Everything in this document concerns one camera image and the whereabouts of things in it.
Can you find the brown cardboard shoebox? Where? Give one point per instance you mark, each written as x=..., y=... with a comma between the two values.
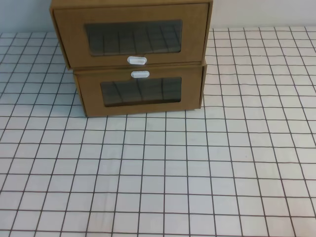
x=112, y=91
x=104, y=33

